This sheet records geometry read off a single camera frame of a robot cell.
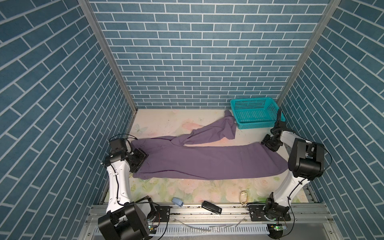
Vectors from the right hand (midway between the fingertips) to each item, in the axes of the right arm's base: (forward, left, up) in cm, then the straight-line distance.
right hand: (265, 142), depth 100 cm
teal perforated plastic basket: (+29, +1, -1) cm, 29 cm away
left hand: (-22, +72, +13) cm, 77 cm away
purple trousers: (-15, +62, 0) cm, 63 cm away
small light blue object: (-41, +52, +2) cm, 67 cm away
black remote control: (-42, +35, +1) cm, 55 cm away
